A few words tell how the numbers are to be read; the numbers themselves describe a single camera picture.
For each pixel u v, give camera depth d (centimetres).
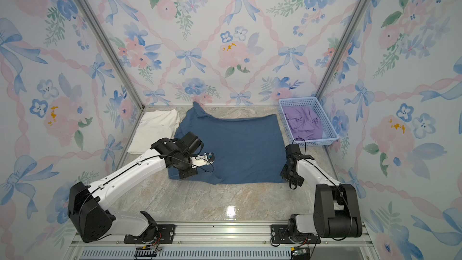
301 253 73
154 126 110
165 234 74
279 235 73
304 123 110
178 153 55
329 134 103
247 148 104
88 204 40
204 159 69
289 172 77
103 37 86
